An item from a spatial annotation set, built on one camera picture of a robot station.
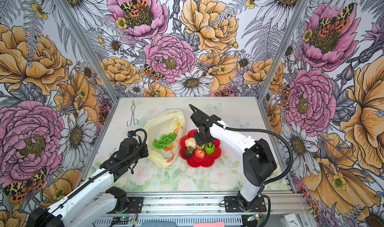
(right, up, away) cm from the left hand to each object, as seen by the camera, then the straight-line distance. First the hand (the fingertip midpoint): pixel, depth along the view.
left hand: (146, 150), depth 85 cm
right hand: (+32, +3, -1) cm, 32 cm away
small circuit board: (-7, -29, -14) cm, 33 cm away
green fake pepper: (+36, 0, +3) cm, 36 cm away
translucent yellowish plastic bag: (+7, +9, +16) cm, 20 cm away
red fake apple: (+29, -3, 0) cm, 30 cm away
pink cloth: (+38, -30, -16) cm, 51 cm away
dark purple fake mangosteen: (+23, -2, 0) cm, 23 cm away
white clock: (+71, -28, -16) cm, 78 cm away
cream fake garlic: (+24, +3, +5) cm, 25 cm away
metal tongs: (-15, +14, +23) cm, 31 cm away
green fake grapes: (+8, +4, +7) cm, 12 cm away
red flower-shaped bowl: (+35, -7, +4) cm, 36 cm away
